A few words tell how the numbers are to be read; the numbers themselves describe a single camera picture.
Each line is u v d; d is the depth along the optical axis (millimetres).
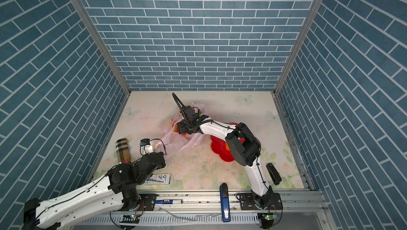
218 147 915
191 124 725
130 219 722
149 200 738
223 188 753
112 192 505
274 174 791
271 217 707
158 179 792
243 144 541
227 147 869
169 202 736
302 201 756
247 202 737
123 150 875
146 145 663
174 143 825
